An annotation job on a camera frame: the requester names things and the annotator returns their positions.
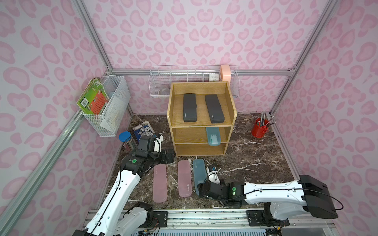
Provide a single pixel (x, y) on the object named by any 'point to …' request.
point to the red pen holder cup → (260, 128)
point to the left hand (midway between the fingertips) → (167, 152)
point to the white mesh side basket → (107, 124)
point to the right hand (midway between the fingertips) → (203, 186)
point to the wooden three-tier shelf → (202, 115)
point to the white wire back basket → (160, 77)
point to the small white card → (214, 77)
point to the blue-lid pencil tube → (125, 137)
